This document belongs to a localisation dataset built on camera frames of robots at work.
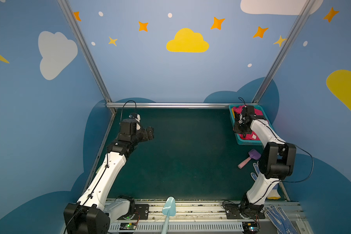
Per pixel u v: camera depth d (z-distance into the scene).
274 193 0.80
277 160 0.50
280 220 0.71
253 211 0.69
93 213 0.37
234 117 1.04
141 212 0.74
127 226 0.71
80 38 0.79
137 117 0.70
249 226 0.72
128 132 0.57
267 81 1.01
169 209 0.75
